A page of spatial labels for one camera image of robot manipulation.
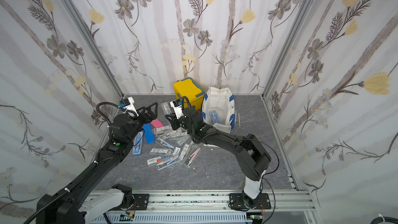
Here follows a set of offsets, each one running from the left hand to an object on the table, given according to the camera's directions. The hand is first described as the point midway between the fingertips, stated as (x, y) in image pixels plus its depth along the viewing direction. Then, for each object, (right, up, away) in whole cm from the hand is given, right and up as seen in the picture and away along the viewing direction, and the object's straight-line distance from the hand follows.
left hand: (152, 104), depth 74 cm
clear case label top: (+6, -2, +5) cm, 8 cm away
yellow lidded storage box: (+16, +9, +31) cm, 36 cm away
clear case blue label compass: (+33, -8, +31) cm, 46 cm away
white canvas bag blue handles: (+36, -2, +37) cm, 52 cm away
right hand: (+7, -4, +3) cm, 9 cm away
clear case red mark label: (-1, -31, +12) cm, 34 cm away
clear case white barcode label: (+14, -28, +17) cm, 35 cm away
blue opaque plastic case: (-9, -18, +22) cm, 30 cm away
